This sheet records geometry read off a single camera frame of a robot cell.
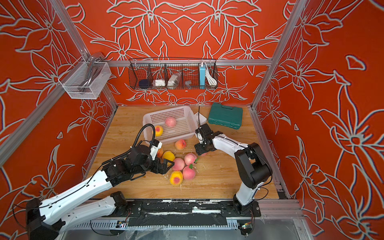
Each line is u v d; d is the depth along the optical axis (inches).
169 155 33.7
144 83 38.7
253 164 18.5
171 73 39.6
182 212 28.6
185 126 42.0
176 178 30.1
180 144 35.6
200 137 31.7
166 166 25.4
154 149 26.0
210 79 35.4
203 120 44.1
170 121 39.8
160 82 34.2
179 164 31.9
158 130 37.6
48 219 15.6
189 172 31.3
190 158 32.9
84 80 32.8
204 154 32.9
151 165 23.0
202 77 34.1
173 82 35.4
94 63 33.6
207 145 27.1
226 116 42.0
